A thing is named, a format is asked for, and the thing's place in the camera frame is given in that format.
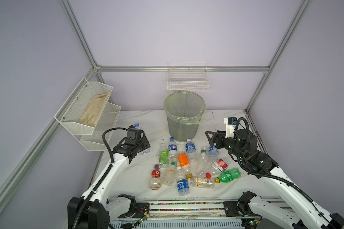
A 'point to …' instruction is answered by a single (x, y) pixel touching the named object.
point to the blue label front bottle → (182, 183)
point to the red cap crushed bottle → (219, 164)
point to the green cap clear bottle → (169, 175)
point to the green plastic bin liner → (185, 107)
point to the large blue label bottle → (137, 126)
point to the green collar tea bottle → (202, 164)
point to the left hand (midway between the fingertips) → (144, 143)
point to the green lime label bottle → (163, 156)
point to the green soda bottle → (228, 176)
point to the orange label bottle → (184, 161)
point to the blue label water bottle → (190, 148)
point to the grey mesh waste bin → (181, 131)
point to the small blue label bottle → (213, 153)
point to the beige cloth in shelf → (93, 109)
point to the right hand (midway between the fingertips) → (210, 131)
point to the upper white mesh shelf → (69, 115)
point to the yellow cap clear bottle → (202, 182)
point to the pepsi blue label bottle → (172, 150)
